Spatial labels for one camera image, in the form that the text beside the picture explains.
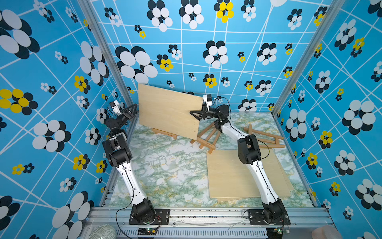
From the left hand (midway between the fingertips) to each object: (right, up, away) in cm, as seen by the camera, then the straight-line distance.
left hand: (137, 105), depth 95 cm
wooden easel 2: (+43, -24, +3) cm, 50 cm away
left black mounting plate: (+21, -59, -21) cm, 66 cm away
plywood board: (+21, -4, 0) cm, 21 cm away
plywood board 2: (+58, -45, -9) cm, 74 cm away
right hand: (+36, -2, -6) cm, 37 cm away
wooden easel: (+16, -18, +6) cm, 25 cm away
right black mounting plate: (+68, -59, -22) cm, 92 cm away
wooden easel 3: (+93, -24, +4) cm, 96 cm away
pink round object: (+98, -62, -27) cm, 120 cm away
